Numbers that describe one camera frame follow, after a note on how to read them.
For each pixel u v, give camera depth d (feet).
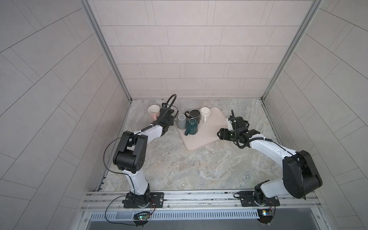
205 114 3.23
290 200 3.95
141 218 2.11
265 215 2.23
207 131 3.12
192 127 2.99
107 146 1.51
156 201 2.32
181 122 3.06
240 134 2.16
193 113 3.17
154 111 3.08
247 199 2.33
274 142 1.70
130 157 1.54
